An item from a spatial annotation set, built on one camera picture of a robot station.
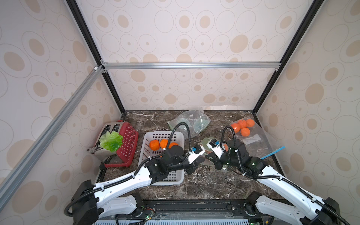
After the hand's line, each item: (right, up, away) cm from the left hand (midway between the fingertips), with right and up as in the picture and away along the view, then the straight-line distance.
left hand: (207, 161), depth 66 cm
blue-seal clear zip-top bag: (+42, +4, +31) cm, 52 cm away
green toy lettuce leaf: (-52, +8, +12) cm, 54 cm away
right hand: (+4, +2, +9) cm, 10 cm away
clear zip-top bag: (-1, +22, +47) cm, 52 cm away
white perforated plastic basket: (-17, -14, +17) cm, 29 cm away
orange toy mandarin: (-25, +5, +26) cm, 36 cm away
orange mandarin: (+28, +15, +37) cm, 49 cm away
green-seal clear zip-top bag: (-2, +7, -7) cm, 10 cm away
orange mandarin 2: (+34, +12, +36) cm, 51 cm away
